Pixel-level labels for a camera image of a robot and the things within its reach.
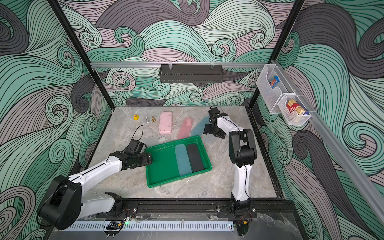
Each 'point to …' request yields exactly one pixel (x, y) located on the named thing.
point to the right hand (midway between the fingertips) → (215, 134)
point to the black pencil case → (195, 159)
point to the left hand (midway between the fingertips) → (147, 158)
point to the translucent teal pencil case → (198, 129)
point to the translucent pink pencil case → (185, 127)
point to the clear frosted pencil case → (157, 140)
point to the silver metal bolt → (147, 120)
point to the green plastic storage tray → (164, 169)
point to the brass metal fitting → (153, 119)
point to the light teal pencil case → (183, 161)
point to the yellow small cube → (136, 117)
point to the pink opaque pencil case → (165, 122)
